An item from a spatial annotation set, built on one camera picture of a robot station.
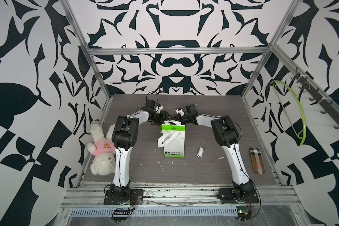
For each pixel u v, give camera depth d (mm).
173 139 729
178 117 955
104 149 817
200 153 868
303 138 664
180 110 1034
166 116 944
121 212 726
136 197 742
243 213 711
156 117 916
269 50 909
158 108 924
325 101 584
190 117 908
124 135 584
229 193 742
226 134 641
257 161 837
